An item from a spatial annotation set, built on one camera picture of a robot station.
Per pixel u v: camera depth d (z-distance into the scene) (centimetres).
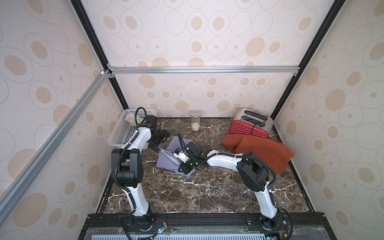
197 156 72
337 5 68
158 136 82
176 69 175
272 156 89
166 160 90
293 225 70
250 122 94
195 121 106
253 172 52
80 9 68
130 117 109
